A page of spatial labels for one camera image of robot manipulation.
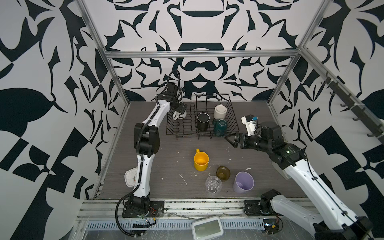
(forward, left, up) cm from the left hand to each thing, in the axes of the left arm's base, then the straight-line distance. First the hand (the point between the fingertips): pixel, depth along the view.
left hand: (178, 101), depth 100 cm
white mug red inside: (-5, -28, -6) cm, 29 cm away
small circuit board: (-67, -44, -15) cm, 82 cm away
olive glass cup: (-43, -25, -13) cm, 51 cm away
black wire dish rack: (-13, -5, -12) cm, 18 cm away
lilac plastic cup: (-49, -34, -8) cm, 60 cm away
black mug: (-13, -15, -3) cm, 20 cm away
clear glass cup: (-49, -19, -15) cm, 54 cm away
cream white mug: (-5, +1, -8) cm, 9 cm away
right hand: (-35, -26, +12) cm, 45 cm away
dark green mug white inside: (-17, -26, -7) cm, 32 cm away
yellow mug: (-35, -13, -14) cm, 40 cm away
